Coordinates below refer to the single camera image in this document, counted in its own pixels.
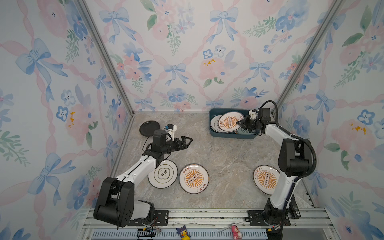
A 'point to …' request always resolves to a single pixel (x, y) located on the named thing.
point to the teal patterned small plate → (243, 131)
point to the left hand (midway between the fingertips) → (188, 139)
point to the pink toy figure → (236, 235)
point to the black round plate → (147, 128)
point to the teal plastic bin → (213, 112)
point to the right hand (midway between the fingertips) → (236, 121)
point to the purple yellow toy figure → (183, 233)
